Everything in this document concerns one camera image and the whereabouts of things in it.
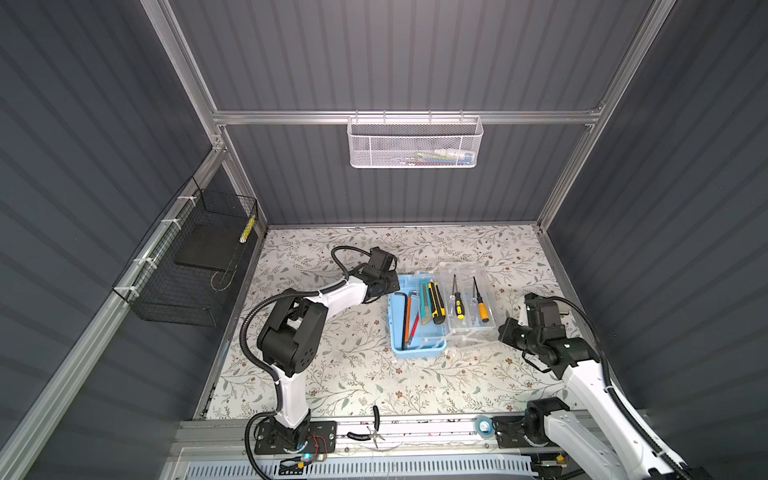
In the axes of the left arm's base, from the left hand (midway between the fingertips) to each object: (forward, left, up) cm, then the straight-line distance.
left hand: (395, 281), depth 97 cm
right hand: (-20, -29, +3) cm, 36 cm away
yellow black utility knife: (-11, -12, +4) cm, 17 cm away
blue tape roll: (-42, -20, -6) cm, 47 cm away
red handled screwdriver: (-15, -15, +9) cm, 24 cm away
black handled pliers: (-42, +8, -7) cm, 43 cm away
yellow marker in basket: (+3, +41, +21) cm, 46 cm away
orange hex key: (-11, -3, -5) cm, 13 cm away
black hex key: (-10, -2, -5) cm, 12 cm away
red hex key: (-14, -5, -5) cm, 16 cm away
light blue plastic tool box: (-21, -8, +2) cm, 23 cm away
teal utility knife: (-10, -8, +3) cm, 14 cm away
